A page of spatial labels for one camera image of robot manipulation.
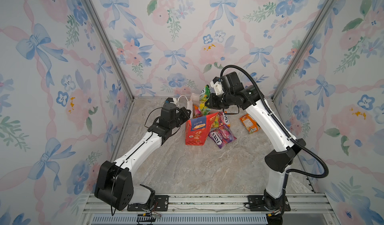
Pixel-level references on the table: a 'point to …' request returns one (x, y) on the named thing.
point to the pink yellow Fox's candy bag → (220, 119)
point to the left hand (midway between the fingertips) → (193, 109)
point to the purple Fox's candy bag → (222, 136)
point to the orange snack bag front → (196, 112)
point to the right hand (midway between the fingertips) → (205, 102)
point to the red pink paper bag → (198, 128)
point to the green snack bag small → (204, 94)
